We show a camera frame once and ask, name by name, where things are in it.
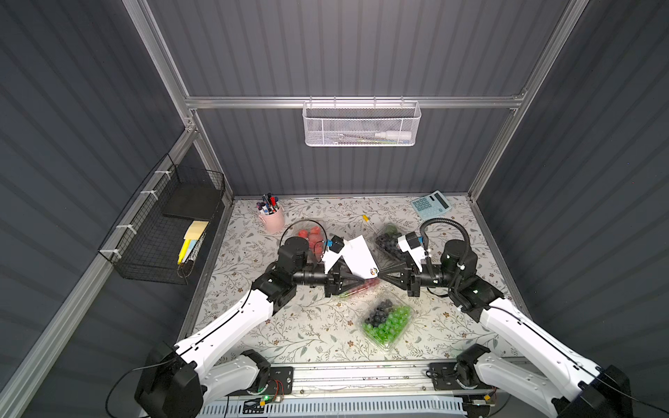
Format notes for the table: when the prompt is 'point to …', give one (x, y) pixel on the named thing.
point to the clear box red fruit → (313, 232)
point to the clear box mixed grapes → (361, 289)
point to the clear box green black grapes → (386, 320)
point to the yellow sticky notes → (192, 235)
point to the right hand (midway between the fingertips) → (385, 276)
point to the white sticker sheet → (357, 258)
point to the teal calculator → (431, 205)
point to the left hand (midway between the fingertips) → (364, 282)
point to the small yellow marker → (365, 218)
